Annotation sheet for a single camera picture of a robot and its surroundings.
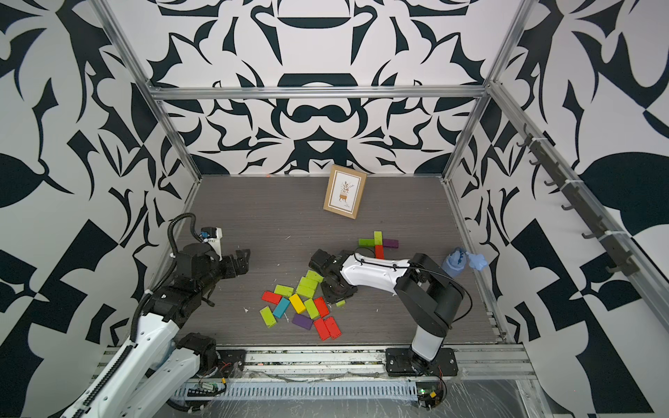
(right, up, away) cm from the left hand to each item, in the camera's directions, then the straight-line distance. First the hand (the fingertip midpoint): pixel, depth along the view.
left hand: (232, 249), depth 79 cm
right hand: (+30, -16, +8) cm, 35 cm away
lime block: (+47, +1, +20) cm, 51 cm away
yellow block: (+19, -18, +6) cm, 27 cm away
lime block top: (+24, -11, +10) cm, 28 cm away
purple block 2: (+21, -23, +4) cm, 31 cm away
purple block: (+52, -1, +19) cm, 55 cm away
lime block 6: (+33, -17, +2) cm, 37 cm away
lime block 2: (+22, -14, +8) cm, 27 cm away
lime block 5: (+24, -20, +4) cm, 31 cm away
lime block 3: (+14, -15, +8) cm, 22 cm away
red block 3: (+27, -24, +1) cm, 36 cm away
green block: (+43, -1, +19) cm, 47 cm away
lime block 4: (+10, -21, +3) cm, 24 cm away
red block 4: (+30, -24, +1) cm, 39 cm away
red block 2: (+27, -19, +5) cm, 33 cm away
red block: (+10, -17, +8) cm, 21 cm away
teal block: (+14, -19, +4) cm, 24 cm away
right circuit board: (+56, -38, -8) cm, 68 cm away
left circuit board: (-5, -38, -7) cm, 38 cm away
